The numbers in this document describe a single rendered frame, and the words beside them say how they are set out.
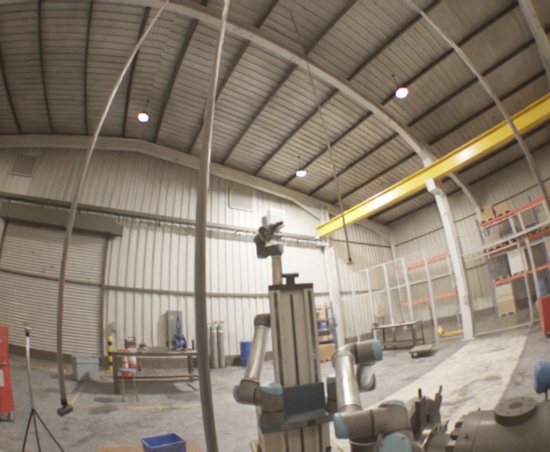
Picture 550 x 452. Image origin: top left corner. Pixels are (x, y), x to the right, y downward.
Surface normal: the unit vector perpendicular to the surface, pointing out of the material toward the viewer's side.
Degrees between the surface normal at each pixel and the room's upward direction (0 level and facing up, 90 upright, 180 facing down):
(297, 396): 90
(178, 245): 90
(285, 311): 90
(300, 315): 90
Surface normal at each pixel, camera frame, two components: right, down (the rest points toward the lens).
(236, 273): 0.51, -0.34
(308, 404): 0.22, -0.36
